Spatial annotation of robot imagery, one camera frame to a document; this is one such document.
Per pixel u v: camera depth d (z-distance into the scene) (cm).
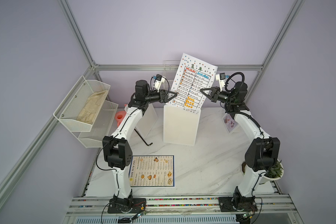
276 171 70
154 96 71
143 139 101
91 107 80
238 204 67
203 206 75
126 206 66
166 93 71
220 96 70
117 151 51
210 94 73
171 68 93
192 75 73
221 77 69
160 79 71
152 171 86
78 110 78
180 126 88
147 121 110
